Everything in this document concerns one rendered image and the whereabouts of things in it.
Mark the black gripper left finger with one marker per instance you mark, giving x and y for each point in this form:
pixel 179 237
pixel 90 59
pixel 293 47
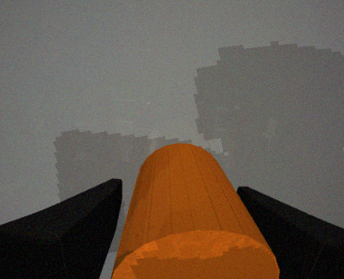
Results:
pixel 69 240

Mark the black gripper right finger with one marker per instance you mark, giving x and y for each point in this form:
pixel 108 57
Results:
pixel 304 246

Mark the orange knob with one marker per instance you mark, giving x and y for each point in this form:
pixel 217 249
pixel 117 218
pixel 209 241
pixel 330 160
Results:
pixel 186 221

